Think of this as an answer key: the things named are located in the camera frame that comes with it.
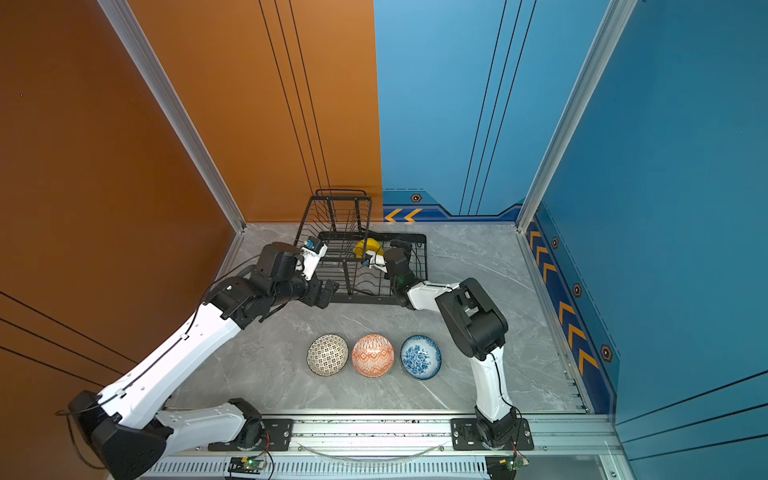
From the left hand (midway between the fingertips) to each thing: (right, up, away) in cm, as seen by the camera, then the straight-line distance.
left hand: (324, 275), depth 75 cm
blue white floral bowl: (+25, -23, +8) cm, 36 cm away
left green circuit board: (-18, -45, -4) cm, 49 cm away
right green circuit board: (+46, -43, -5) cm, 63 cm away
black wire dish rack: (0, +18, +26) cm, 31 cm away
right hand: (+19, +8, +24) cm, 32 cm away
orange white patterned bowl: (+12, -24, +10) cm, 28 cm away
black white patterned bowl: (-2, -24, +11) cm, 27 cm away
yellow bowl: (+9, +8, +28) cm, 31 cm away
